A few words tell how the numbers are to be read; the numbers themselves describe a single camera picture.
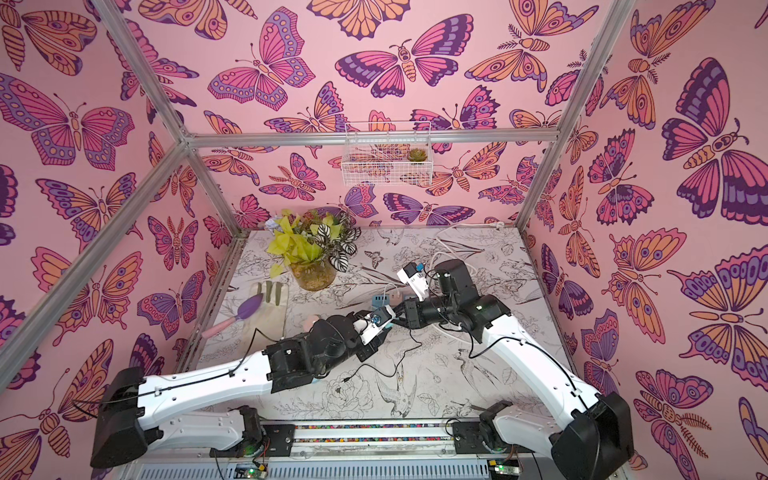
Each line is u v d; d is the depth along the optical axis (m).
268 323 0.94
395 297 0.92
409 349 0.78
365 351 0.63
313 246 0.91
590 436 0.38
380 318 0.58
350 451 0.73
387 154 0.96
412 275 0.66
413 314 0.63
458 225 1.24
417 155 0.92
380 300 0.97
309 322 0.95
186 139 0.92
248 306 0.99
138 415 0.40
